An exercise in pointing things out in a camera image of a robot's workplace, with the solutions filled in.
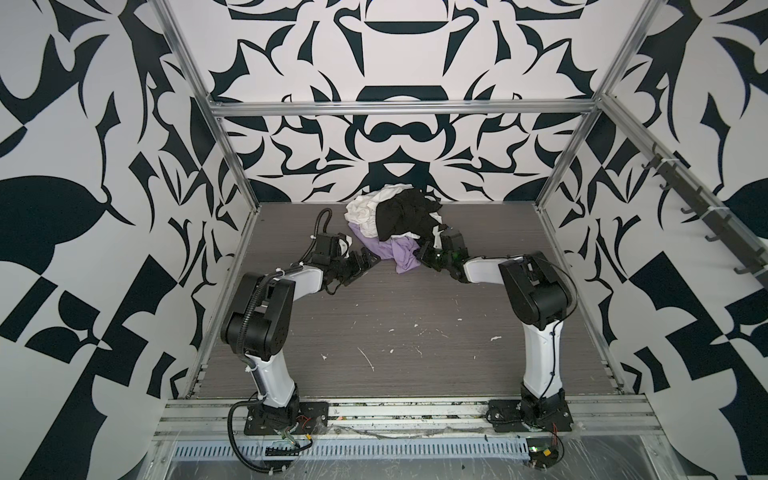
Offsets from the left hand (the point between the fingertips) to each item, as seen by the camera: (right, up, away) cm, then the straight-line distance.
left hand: (375, 259), depth 94 cm
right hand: (+12, +3, +7) cm, 15 cm away
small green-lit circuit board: (+40, -44, -23) cm, 64 cm away
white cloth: (-5, +16, +14) cm, 22 cm away
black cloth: (+11, +16, +13) cm, 23 cm away
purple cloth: (+8, +3, +8) cm, 12 cm away
